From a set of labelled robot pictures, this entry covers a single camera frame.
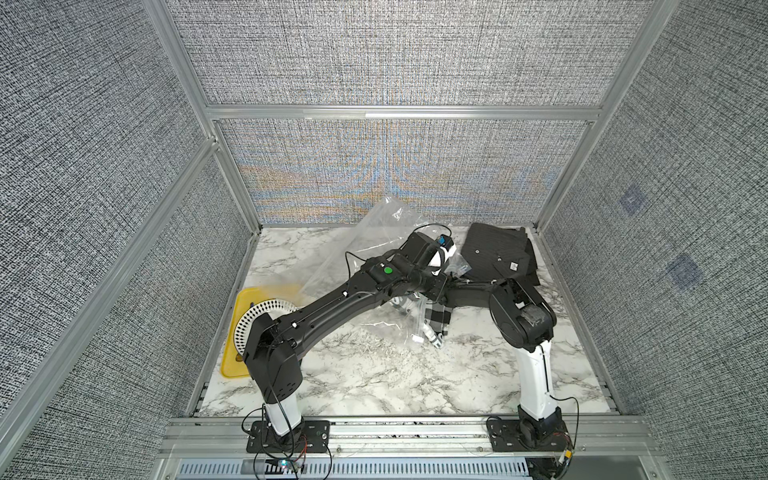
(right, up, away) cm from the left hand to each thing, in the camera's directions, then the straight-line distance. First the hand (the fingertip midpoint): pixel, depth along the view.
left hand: (455, 282), depth 74 cm
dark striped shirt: (+21, +7, +33) cm, 40 cm away
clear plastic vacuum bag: (-9, -10, +6) cm, 14 cm away
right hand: (-19, +1, +16) cm, 25 cm away
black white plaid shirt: (-1, -13, +18) cm, 22 cm away
